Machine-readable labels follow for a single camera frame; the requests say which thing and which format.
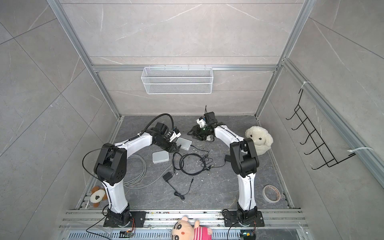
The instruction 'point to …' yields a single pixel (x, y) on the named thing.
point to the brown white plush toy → (98, 195)
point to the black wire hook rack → (329, 160)
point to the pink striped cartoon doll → (183, 229)
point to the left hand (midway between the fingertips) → (177, 147)
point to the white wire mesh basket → (177, 80)
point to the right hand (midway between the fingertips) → (190, 134)
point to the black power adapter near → (168, 176)
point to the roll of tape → (271, 193)
